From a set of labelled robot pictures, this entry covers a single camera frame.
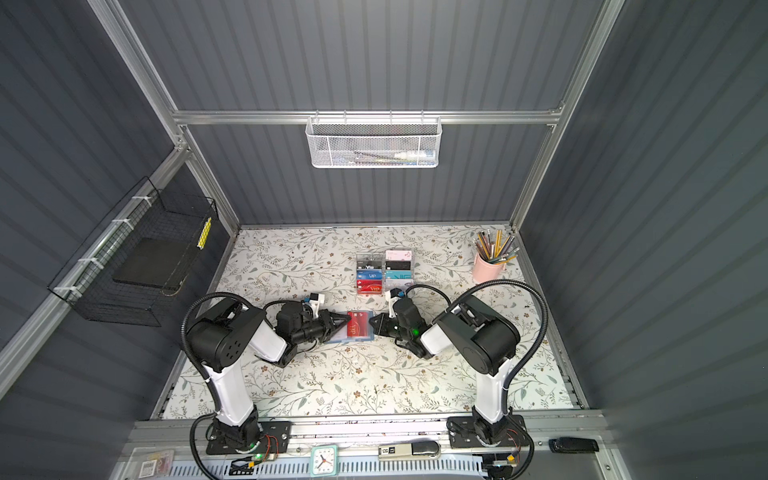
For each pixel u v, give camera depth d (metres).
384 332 0.84
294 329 0.77
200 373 0.52
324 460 0.69
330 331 0.84
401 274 0.99
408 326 0.76
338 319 0.91
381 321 0.84
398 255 0.99
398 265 0.99
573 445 0.69
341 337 0.89
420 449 0.67
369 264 0.99
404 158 0.90
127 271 0.71
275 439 0.72
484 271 0.98
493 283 0.52
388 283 0.99
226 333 0.52
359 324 0.91
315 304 0.89
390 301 0.89
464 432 0.73
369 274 0.99
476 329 0.53
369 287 0.99
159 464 0.69
